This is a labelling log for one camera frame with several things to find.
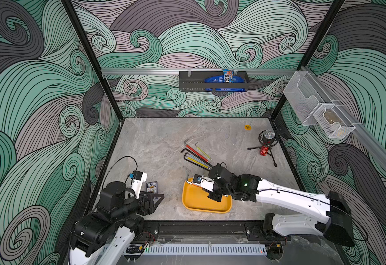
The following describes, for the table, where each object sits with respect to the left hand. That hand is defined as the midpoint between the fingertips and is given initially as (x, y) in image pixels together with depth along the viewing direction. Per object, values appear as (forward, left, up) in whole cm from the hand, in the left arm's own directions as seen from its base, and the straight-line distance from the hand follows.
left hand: (158, 194), depth 62 cm
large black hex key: (+32, -16, -23) cm, 42 cm away
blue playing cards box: (+11, +8, -21) cm, 25 cm away
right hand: (+8, -20, -10) cm, 23 cm away
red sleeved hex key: (+34, -16, -22) cm, 43 cm away
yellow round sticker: (+54, -53, -22) cm, 79 cm away
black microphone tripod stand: (+28, -49, -5) cm, 57 cm away
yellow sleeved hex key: (+27, -17, -23) cm, 39 cm away
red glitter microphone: (+28, -52, -2) cm, 59 cm away
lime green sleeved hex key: (+33, -22, -22) cm, 45 cm away
